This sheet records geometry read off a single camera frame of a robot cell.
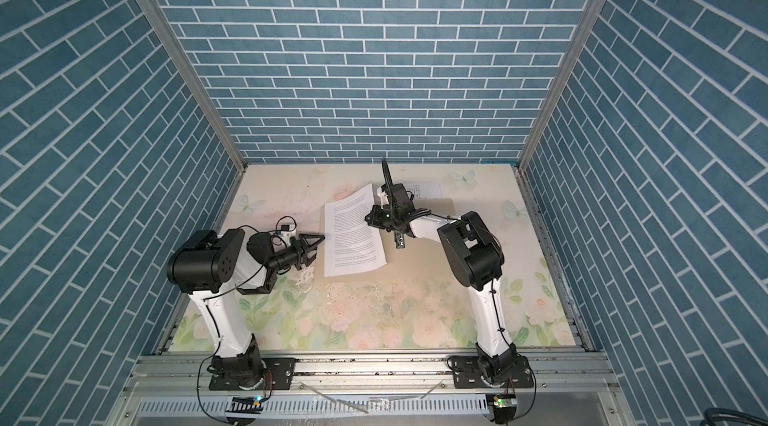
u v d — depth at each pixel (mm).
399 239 988
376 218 889
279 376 734
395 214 811
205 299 548
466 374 735
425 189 1143
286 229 932
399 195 808
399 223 788
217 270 532
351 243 981
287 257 853
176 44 858
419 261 971
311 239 911
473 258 559
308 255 897
